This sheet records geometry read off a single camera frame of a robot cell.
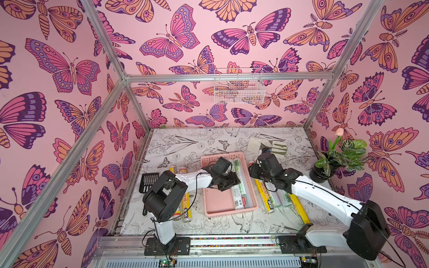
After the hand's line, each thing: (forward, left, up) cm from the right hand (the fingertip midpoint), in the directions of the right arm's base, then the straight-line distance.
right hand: (248, 169), depth 82 cm
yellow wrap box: (-15, -26, -12) cm, 32 cm away
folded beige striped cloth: (+26, -24, -14) cm, 38 cm away
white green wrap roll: (+6, +4, -10) cm, 13 cm away
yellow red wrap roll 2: (-12, -10, -11) cm, 20 cm away
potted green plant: (+2, -43, +11) cm, 44 cm away
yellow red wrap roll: (-19, +34, -12) cm, 41 cm away
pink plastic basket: (-12, +14, -15) cm, 24 cm away
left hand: (-2, +3, -10) cm, 11 cm away
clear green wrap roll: (-9, -17, -11) cm, 23 cm away
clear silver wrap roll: (-11, 0, -11) cm, 15 cm away
